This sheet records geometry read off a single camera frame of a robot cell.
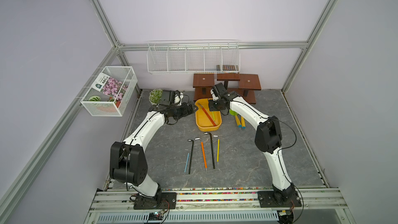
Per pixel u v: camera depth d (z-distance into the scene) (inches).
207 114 41.6
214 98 34.2
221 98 29.6
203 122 40.3
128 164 17.5
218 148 35.8
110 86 29.5
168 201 29.4
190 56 39.2
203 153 35.0
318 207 28.5
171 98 27.2
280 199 25.4
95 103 27.8
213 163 33.4
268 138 22.5
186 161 34.0
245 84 40.3
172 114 28.5
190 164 33.4
